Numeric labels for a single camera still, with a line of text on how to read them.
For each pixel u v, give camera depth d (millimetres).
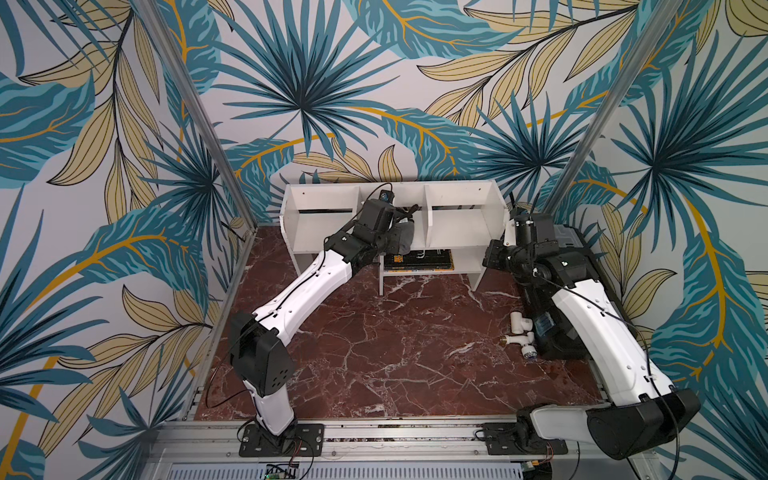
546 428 627
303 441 727
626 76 786
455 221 885
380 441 748
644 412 374
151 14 671
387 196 689
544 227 548
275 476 706
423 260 922
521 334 903
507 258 626
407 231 829
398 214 851
